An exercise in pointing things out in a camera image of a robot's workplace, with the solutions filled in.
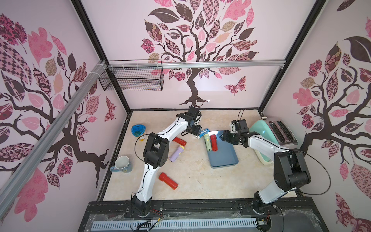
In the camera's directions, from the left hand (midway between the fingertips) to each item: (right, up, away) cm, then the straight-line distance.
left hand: (195, 133), depth 97 cm
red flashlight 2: (+13, -9, -2) cm, 16 cm away
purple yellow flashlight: (-13, -13, -5) cm, 19 cm away
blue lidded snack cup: (-39, +2, -2) cm, 39 cm away
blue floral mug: (-45, -18, -12) cm, 49 cm away
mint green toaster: (+48, +2, -12) cm, 50 cm away
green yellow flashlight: (+9, -6, +1) cm, 11 cm away
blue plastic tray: (+19, -15, -5) cm, 25 cm away
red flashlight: (-11, -6, 0) cm, 12 cm away
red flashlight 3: (-17, -26, -15) cm, 35 cm away
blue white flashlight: (+6, 0, +4) cm, 7 cm away
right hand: (+18, -1, -4) cm, 18 cm away
